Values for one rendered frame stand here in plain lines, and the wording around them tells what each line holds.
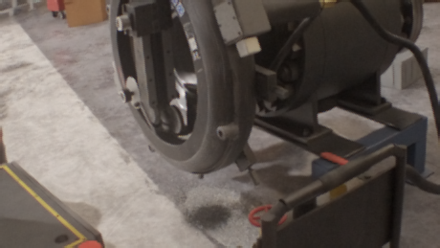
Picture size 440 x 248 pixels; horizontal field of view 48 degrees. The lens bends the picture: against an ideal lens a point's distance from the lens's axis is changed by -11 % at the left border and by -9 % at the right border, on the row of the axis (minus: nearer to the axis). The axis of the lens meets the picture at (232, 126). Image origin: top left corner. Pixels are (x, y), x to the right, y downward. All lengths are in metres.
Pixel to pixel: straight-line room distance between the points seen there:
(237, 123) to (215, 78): 0.14
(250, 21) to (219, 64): 0.15
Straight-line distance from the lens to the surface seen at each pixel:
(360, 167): 1.01
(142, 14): 1.56
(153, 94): 1.73
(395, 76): 3.06
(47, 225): 1.45
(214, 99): 1.41
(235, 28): 1.30
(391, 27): 1.95
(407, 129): 1.97
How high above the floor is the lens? 1.03
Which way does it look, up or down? 23 degrees down
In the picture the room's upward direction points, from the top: 6 degrees counter-clockwise
